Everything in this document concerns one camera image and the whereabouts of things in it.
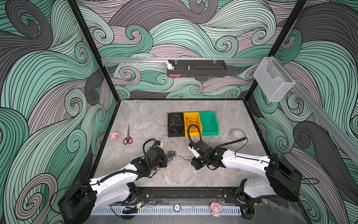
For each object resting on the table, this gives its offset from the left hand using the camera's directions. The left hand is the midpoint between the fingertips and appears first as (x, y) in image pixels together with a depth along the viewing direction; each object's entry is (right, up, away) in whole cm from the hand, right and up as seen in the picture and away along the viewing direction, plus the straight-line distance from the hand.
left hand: (167, 157), depth 84 cm
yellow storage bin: (+17, +16, -4) cm, 24 cm away
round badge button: (+6, -21, -14) cm, 26 cm away
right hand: (+15, -3, -1) cm, 15 cm away
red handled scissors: (-28, +8, +12) cm, 32 cm away
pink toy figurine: (-39, +12, +11) cm, 42 cm away
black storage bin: (+5, +17, +19) cm, 26 cm away
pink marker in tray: (+4, +52, +6) cm, 52 cm away
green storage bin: (+31, +19, +21) cm, 42 cm away
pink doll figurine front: (+25, -19, -16) cm, 35 cm away
